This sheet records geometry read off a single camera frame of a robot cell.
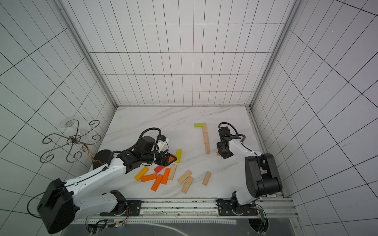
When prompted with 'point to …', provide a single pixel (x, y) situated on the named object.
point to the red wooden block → (158, 168)
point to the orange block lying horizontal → (148, 177)
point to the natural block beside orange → (173, 170)
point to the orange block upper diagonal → (171, 159)
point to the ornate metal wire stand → (76, 141)
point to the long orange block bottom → (156, 183)
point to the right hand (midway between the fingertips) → (221, 147)
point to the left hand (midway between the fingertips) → (169, 160)
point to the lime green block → (198, 125)
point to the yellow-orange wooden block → (141, 173)
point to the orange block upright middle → (165, 177)
